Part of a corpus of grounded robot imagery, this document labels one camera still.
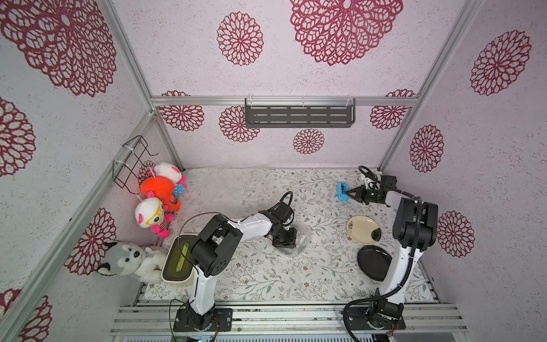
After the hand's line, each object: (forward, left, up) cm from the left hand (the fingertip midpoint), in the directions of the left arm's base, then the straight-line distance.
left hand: (295, 247), depth 90 cm
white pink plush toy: (+27, +53, +16) cm, 62 cm away
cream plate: (+10, -31, -2) cm, 33 cm away
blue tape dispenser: (+31, -26, +1) cm, 40 cm away
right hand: (+27, -27, +5) cm, 39 cm away
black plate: (-6, -32, +1) cm, 32 cm away
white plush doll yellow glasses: (+6, +56, +18) cm, 59 cm away
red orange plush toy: (+18, +55, +18) cm, 61 cm away
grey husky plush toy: (-11, +55, +10) cm, 57 cm away
